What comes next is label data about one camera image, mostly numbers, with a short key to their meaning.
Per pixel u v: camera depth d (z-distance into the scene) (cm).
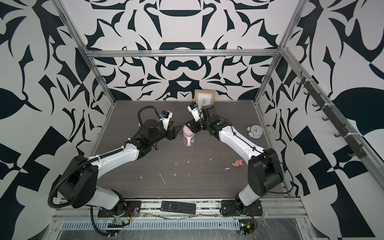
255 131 99
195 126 74
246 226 71
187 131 83
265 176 44
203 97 106
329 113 55
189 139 87
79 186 43
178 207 74
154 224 78
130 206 75
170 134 73
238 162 87
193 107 73
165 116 71
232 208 74
